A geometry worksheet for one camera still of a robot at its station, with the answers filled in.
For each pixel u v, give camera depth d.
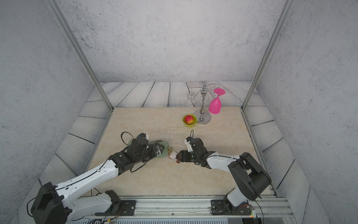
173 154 0.89
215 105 0.97
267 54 0.87
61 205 0.40
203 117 1.14
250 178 0.44
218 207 0.73
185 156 0.78
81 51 0.87
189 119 1.05
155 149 0.71
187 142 0.84
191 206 0.74
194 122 1.07
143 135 0.75
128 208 0.73
